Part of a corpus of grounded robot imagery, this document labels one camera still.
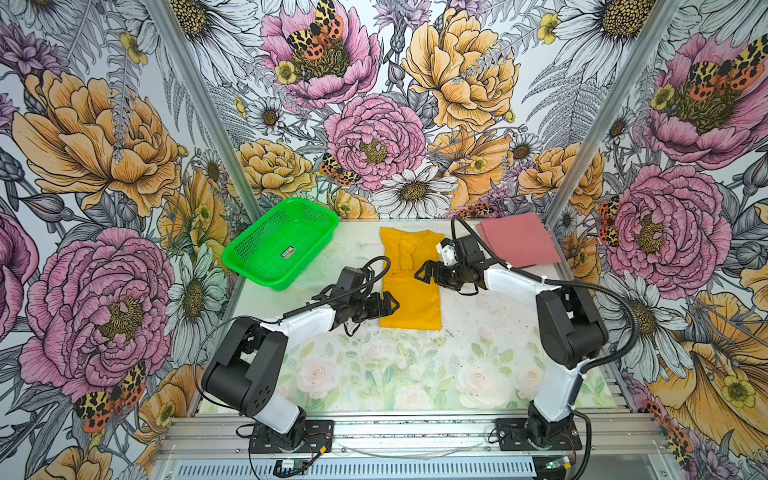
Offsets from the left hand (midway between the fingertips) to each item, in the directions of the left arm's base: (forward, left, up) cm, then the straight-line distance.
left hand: (385, 315), depth 90 cm
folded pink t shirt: (+33, -51, -5) cm, 61 cm away
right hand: (+9, -13, +2) cm, 16 cm away
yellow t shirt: (+28, -8, -5) cm, 30 cm away
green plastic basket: (+31, +38, -5) cm, 49 cm away
